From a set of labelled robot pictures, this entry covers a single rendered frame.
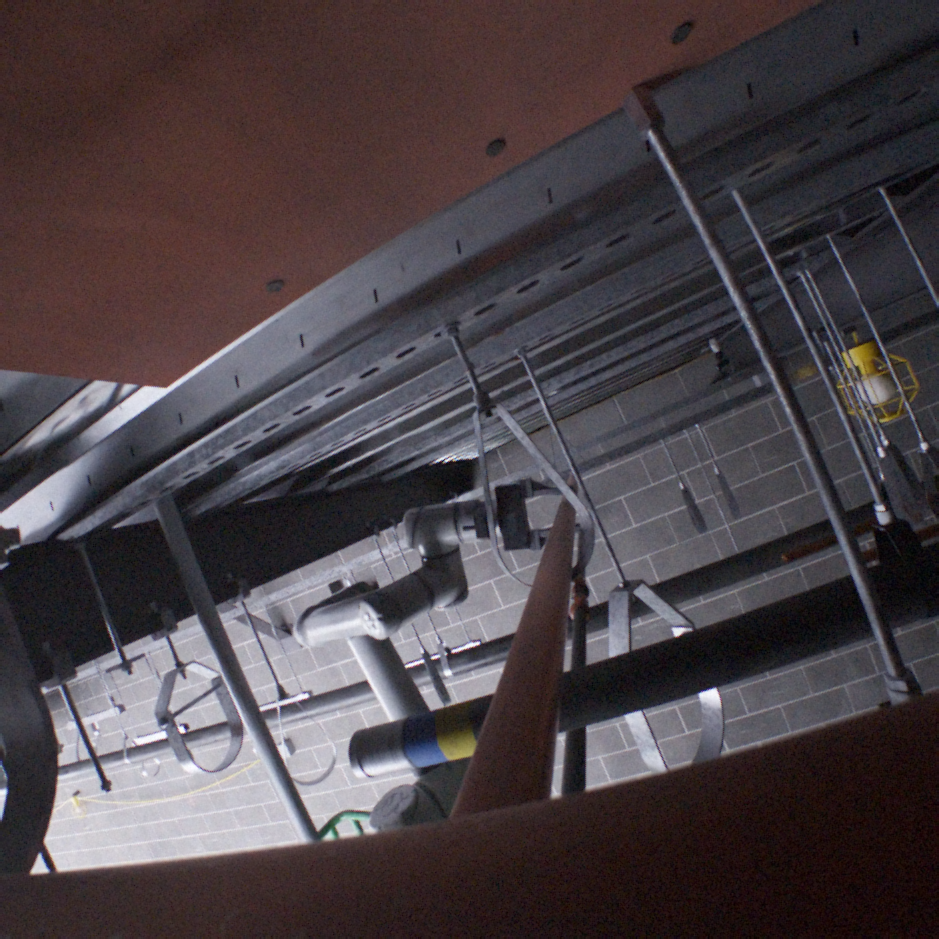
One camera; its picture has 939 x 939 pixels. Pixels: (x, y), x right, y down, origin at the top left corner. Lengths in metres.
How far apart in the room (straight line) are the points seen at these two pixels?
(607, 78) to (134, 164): 0.25
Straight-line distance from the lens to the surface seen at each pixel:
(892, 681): 0.37
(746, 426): 3.09
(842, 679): 3.66
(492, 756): 0.20
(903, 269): 1.59
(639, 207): 0.51
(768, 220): 0.80
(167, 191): 0.28
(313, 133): 0.27
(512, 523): 0.88
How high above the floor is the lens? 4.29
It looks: 2 degrees up
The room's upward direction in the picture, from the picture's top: 24 degrees counter-clockwise
